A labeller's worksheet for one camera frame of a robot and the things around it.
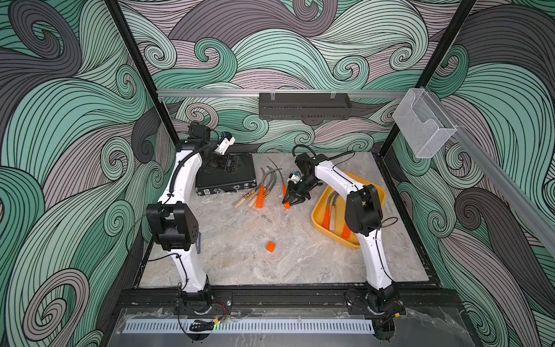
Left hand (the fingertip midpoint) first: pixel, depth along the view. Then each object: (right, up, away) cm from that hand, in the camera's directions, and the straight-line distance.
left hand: (233, 161), depth 85 cm
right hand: (+21, -18, +4) cm, 28 cm away
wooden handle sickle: (+7, -19, +12) cm, 24 cm away
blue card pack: (-14, -33, +1) cm, 36 cm away
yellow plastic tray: (+42, -23, +10) cm, 49 cm away
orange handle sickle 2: (+22, -18, +3) cm, 29 cm away
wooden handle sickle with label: (+5, -15, +16) cm, 22 cm away
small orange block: (+15, -35, +1) cm, 38 cm away
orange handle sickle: (+10, -15, +14) cm, 23 cm away
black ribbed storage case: (+2, -5, +6) cm, 8 cm away
